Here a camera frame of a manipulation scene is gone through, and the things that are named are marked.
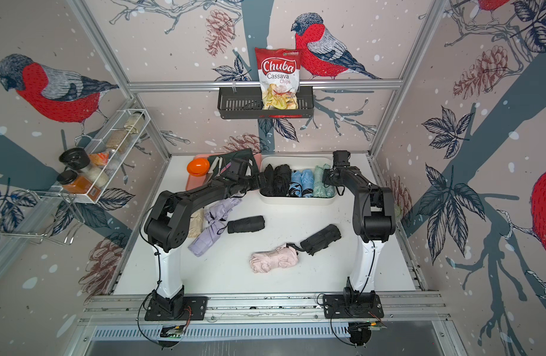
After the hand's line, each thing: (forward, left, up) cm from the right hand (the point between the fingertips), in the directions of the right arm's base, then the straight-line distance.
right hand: (327, 176), depth 104 cm
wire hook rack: (-39, +89, +19) cm, 99 cm away
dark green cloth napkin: (+19, +43, -5) cm, 47 cm away
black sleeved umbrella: (-32, +6, -1) cm, 32 cm away
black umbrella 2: (-5, +22, +3) cm, 22 cm away
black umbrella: (-7, +28, +1) cm, 29 cm away
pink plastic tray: (-1, +67, -4) cm, 67 cm away
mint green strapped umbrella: (-9, 0, 0) cm, 9 cm away
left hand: (-6, +29, +5) cm, 30 cm away
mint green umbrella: (-7, +4, -1) cm, 8 cm away
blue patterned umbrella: (-8, +15, 0) cm, 17 cm away
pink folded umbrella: (-39, +20, 0) cm, 44 cm away
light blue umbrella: (-5, +10, +1) cm, 11 cm away
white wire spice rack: (-15, +81, +31) cm, 88 cm away
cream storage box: (+9, +14, 0) cm, 17 cm away
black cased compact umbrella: (-26, +35, -1) cm, 44 cm away
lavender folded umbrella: (-24, +49, -2) cm, 55 cm away
